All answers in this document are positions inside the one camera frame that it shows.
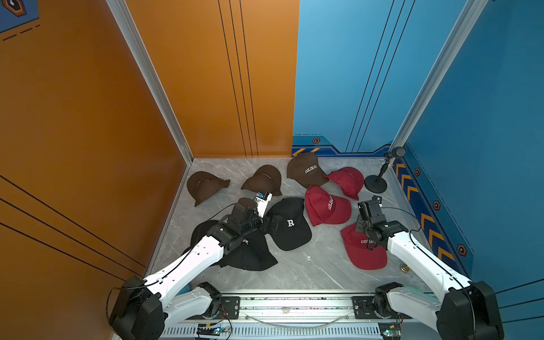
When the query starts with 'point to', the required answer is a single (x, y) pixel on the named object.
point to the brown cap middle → (266, 178)
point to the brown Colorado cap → (304, 168)
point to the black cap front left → (251, 254)
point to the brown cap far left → (202, 185)
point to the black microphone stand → (374, 183)
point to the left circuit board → (207, 329)
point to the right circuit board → (390, 330)
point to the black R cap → (293, 231)
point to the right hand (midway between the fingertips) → (365, 222)
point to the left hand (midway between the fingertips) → (273, 210)
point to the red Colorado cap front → (358, 252)
